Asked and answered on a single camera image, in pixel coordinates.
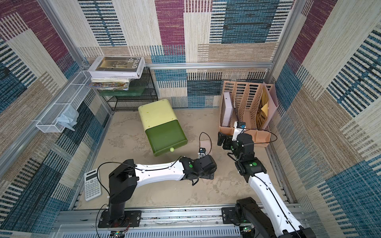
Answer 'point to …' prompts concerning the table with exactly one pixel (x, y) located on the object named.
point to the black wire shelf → (149, 97)
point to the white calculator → (93, 188)
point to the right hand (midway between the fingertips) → (227, 131)
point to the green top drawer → (166, 138)
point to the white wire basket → (75, 95)
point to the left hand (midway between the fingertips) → (208, 170)
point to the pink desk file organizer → (254, 104)
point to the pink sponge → (206, 144)
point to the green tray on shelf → (132, 91)
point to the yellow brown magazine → (263, 110)
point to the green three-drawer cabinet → (160, 123)
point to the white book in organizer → (227, 116)
